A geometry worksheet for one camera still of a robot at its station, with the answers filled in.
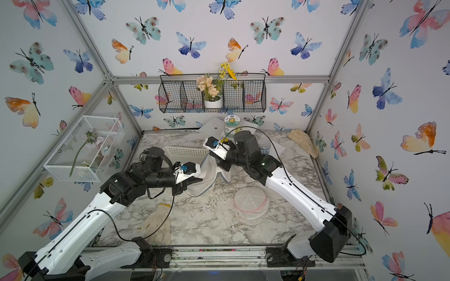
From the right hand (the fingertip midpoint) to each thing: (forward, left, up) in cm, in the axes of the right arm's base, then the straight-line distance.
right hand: (213, 148), depth 69 cm
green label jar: (+18, -6, -3) cm, 19 cm away
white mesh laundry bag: (-10, -17, -28) cm, 34 cm away
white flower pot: (+31, +3, -3) cm, 31 cm away
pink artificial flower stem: (+4, +52, 0) cm, 53 cm away
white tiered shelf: (+30, +4, -17) cm, 35 cm away
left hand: (-11, +4, -2) cm, 12 cm away
